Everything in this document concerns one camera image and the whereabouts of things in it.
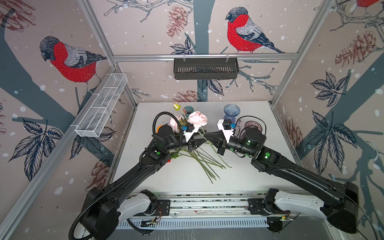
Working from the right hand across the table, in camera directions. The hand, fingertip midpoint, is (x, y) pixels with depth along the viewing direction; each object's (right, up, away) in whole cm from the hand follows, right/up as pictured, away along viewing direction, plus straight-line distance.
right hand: (202, 137), depth 62 cm
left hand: (+2, 0, +3) cm, 3 cm away
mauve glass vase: (+30, +4, +22) cm, 37 cm away
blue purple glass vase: (+20, +12, +31) cm, 39 cm away
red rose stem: (+5, -24, +23) cm, 34 cm away
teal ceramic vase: (-7, +13, +29) cm, 32 cm away
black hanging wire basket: (+4, +43, +42) cm, 60 cm away
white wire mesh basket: (-55, +16, +17) cm, 60 cm away
